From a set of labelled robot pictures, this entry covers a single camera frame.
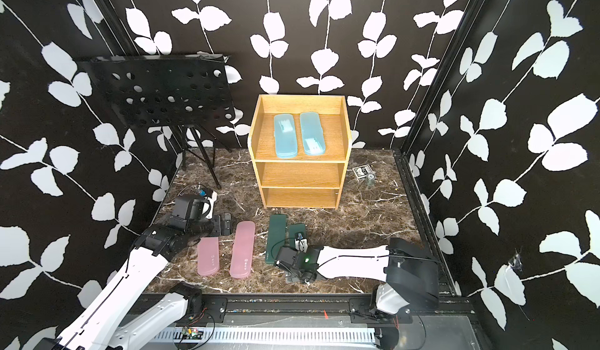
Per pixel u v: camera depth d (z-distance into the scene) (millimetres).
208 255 837
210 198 700
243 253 864
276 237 904
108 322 374
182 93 761
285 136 807
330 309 749
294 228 933
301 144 779
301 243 730
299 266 604
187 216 563
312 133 821
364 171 1108
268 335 702
